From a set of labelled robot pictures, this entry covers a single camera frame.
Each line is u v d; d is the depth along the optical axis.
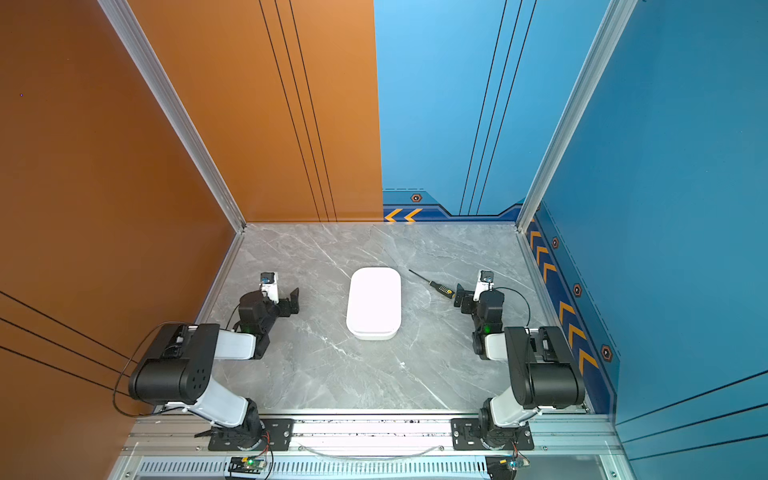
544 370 0.45
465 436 0.72
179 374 0.45
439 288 0.99
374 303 0.90
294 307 0.87
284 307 0.85
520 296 0.80
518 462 0.69
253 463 0.71
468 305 0.85
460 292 0.91
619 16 0.70
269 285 0.81
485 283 0.81
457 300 0.88
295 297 0.88
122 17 0.70
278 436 0.74
